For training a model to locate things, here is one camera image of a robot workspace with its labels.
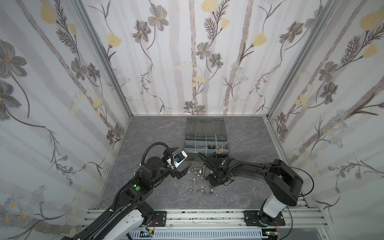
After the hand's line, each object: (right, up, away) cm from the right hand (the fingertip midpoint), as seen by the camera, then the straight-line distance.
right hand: (209, 180), depth 86 cm
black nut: (+4, +17, +15) cm, 24 cm away
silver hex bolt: (-3, +4, +5) cm, 7 cm away
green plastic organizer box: (0, +25, +19) cm, 31 cm away
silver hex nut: (+2, -5, -3) cm, 6 cm away
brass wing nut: (+11, +17, +15) cm, 25 cm away
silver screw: (-4, -5, -4) cm, 7 cm away
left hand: (-15, +19, -16) cm, 29 cm away
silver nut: (-10, -5, -2) cm, 12 cm away
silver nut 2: (-9, 0, 0) cm, 9 cm away
